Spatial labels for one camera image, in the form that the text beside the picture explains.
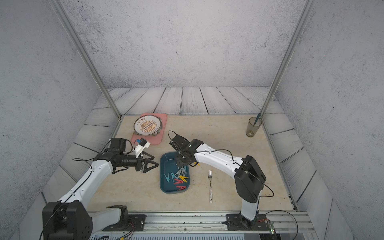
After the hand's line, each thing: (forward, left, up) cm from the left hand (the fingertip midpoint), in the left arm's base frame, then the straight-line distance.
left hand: (155, 161), depth 77 cm
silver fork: (0, -29, -17) cm, 34 cm away
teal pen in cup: (+32, -62, -3) cm, 70 cm away
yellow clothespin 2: (-3, -13, -15) cm, 20 cm away
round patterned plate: (+39, +15, -15) cm, 44 cm away
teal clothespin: (-3, -4, -15) cm, 16 cm away
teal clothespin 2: (-1, -7, -16) cm, 18 cm away
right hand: (+2, -13, -5) cm, 14 cm away
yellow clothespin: (-7, -20, +11) cm, 24 cm away
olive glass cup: (+27, -59, -9) cm, 66 cm away
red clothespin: (-4, -11, -16) cm, 20 cm away
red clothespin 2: (-8, -13, -15) cm, 21 cm away
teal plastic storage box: (-3, -8, -15) cm, 17 cm away
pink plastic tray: (+26, +8, -17) cm, 32 cm away
